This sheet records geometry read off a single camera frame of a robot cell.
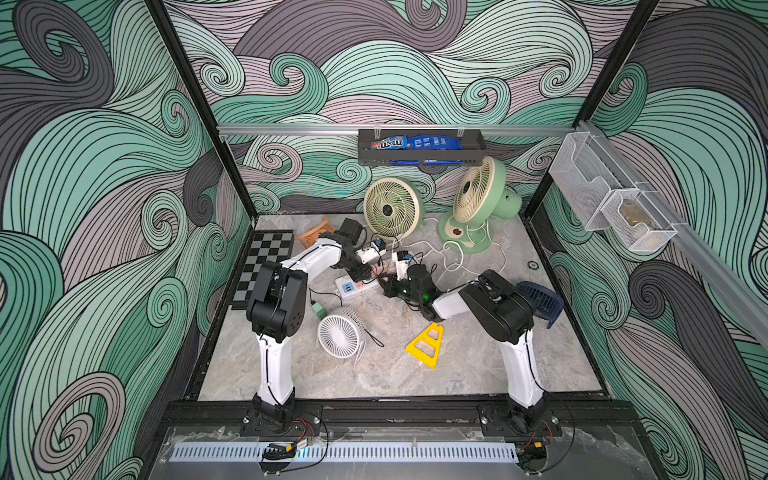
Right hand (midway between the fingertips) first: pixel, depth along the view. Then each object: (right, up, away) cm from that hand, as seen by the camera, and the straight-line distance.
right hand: (380, 276), depth 98 cm
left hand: (-5, +3, -2) cm, 6 cm away
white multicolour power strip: (-11, -3, -3) cm, 12 cm away
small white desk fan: (-10, -13, -20) cm, 26 cm away
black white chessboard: (-42, +10, +8) cm, 44 cm away
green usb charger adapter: (-19, -9, -9) cm, 23 cm away
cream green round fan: (+4, +24, +5) cm, 25 cm away
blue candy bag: (+13, +43, -6) cm, 46 cm away
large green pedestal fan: (+30, +25, -11) cm, 41 cm away
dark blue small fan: (+46, -5, -17) cm, 49 cm away
